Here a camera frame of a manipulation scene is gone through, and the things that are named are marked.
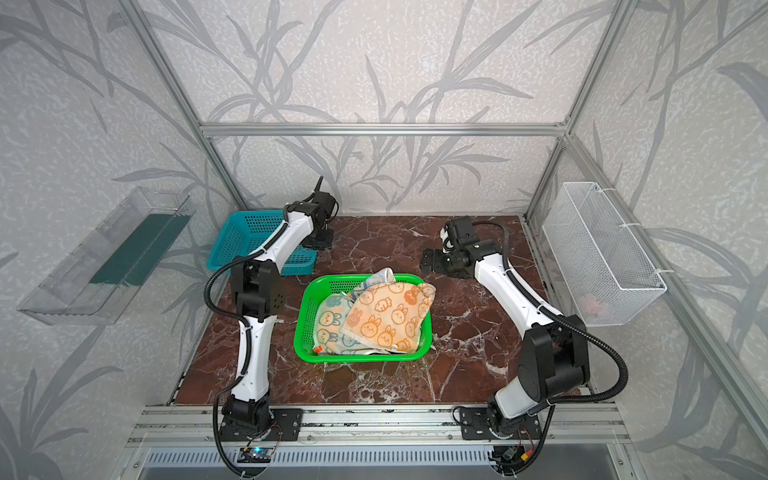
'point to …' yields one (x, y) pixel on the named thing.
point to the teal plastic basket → (242, 233)
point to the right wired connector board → (514, 453)
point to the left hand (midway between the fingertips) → (323, 235)
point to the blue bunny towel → (331, 311)
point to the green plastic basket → (305, 318)
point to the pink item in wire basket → (591, 305)
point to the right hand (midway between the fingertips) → (435, 257)
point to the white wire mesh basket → (605, 270)
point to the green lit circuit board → (255, 455)
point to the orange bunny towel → (389, 314)
